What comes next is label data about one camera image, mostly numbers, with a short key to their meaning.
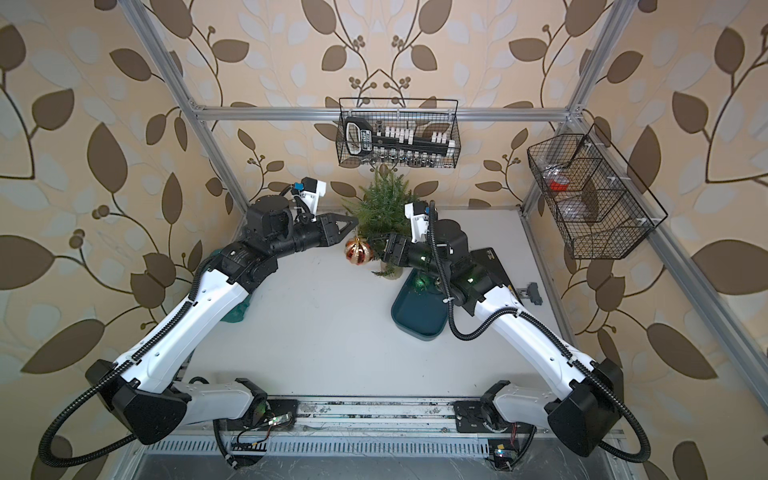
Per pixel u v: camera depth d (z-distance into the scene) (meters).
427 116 0.91
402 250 0.60
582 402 0.38
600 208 0.83
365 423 0.74
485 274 0.53
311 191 0.59
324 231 0.58
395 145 0.84
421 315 0.91
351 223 0.67
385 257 0.60
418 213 0.62
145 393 0.39
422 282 0.95
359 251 0.70
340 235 0.62
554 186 0.82
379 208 0.77
